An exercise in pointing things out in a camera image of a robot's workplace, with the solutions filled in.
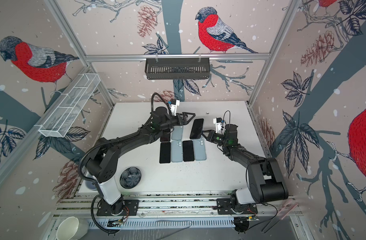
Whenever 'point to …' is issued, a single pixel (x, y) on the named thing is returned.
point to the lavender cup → (90, 186)
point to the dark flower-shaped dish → (130, 177)
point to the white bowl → (72, 228)
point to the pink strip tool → (286, 211)
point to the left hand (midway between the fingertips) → (192, 116)
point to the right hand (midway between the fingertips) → (200, 134)
